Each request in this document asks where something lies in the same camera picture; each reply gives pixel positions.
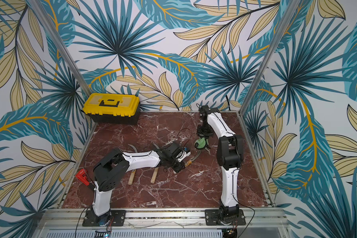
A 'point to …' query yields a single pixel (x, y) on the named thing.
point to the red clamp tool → (82, 175)
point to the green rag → (201, 142)
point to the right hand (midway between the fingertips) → (203, 137)
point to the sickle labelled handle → (188, 163)
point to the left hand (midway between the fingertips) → (182, 168)
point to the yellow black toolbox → (116, 108)
